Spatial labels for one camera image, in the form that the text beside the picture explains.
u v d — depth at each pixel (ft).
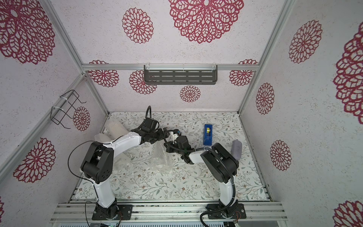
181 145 2.49
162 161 2.78
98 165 1.62
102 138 3.13
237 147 3.11
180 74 3.12
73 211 2.49
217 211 2.04
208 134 3.30
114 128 3.37
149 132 2.41
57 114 2.38
